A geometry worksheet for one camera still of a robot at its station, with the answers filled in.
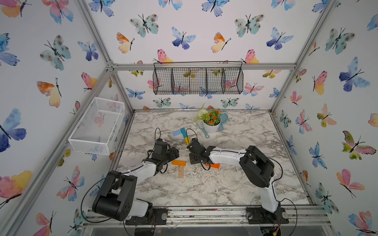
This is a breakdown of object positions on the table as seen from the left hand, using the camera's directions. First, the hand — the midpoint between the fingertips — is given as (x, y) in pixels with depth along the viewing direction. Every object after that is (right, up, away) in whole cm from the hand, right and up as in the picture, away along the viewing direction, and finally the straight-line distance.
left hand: (176, 151), depth 93 cm
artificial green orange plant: (+22, +20, +4) cm, 31 cm away
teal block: (+4, +11, +14) cm, 18 cm away
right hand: (+10, -3, +1) cm, 11 cm away
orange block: (+2, -7, 0) cm, 8 cm away
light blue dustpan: (+34, +22, +23) cm, 47 cm away
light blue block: (-3, +10, +15) cm, 18 cm away
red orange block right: (+24, -8, -2) cm, 25 cm away
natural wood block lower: (+3, -12, -4) cm, 13 cm away
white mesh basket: (-47, +15, -4) cm, 49 cm away
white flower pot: (+23, +13, +10) cm, 28 cm away
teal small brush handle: (+16, +16, +15) cm, 27 cm away
